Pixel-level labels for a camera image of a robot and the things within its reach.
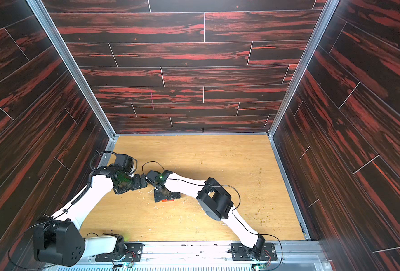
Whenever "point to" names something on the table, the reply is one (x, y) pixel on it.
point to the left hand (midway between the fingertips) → (141, 185)
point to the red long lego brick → (165, 200)
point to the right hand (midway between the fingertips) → (168, 195)
